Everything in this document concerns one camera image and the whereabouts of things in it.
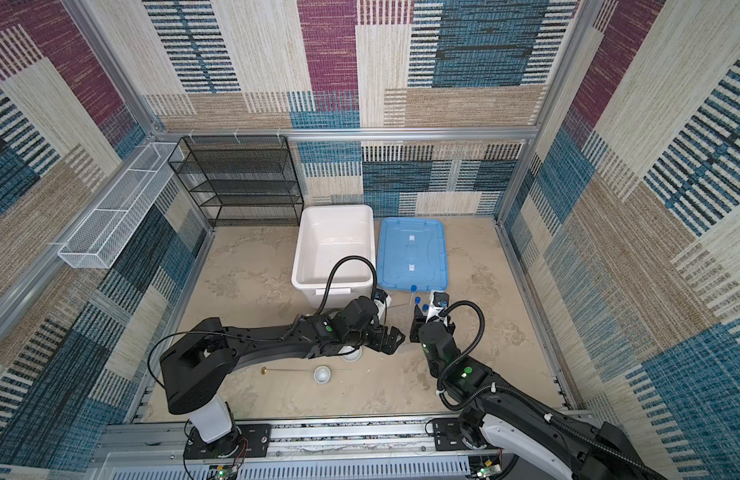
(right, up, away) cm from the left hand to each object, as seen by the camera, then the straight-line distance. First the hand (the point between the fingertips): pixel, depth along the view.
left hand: (396, 331), depth 82 cm
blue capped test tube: (+6, +9, -2) cm, 10 cm away
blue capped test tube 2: (+6, +9, -2) cm, 11 cm away
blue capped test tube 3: (+8, +7, -3) cm, 10 cm away
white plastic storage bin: (-24, +27, +28) cm, 45 cm away
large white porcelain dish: (-12, -6, -2) cm, 13 cm away
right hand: (+8, +6, -1) cm, 9 cm away
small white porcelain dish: (-20, -12, 0) cm, 23 cm away
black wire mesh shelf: (-54, +47, +29) cm, 77 cm away
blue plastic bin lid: (+8, +21, +28) cm, 36 cm away
